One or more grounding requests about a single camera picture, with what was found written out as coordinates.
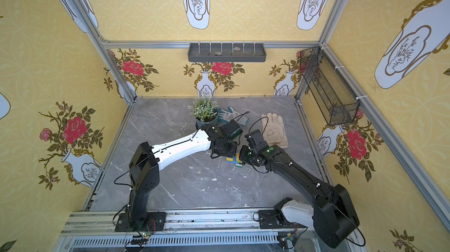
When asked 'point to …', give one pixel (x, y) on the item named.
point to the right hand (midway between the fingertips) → (240, 159)
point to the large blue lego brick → (235, 161)
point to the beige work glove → (273, 130)
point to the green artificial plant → (203, 108)
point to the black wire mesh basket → (337, 103)
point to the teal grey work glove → (226, 116)
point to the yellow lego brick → (231, 159)
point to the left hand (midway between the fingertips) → (235, 154)
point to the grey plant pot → (199, 123)
